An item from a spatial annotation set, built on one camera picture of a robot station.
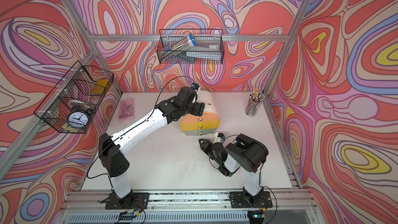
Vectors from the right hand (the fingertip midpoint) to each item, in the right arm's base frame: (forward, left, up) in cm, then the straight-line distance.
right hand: (200, 145), depth 92 cm
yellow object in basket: (+19, +50, +33) cm, 63 cm away
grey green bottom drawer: (+5, 0, +6) cm, 8 cm away
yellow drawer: (+5, 0, +13) cm, 14 cm away
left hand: (+11, -1, +24) cm, 26 cm away
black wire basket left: (+7, +60, +32) cm, 68 cm away
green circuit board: (-33, +36, -3) cm, 49 cm away
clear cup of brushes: (+23, -36, +15) cm, 45 cm away
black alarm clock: (0, +53, +31) cm, 62 cm away
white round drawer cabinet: (+19, -6, +20) cm, 29 cm away
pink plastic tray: (+29, +52, +2) cm, 59 cm away
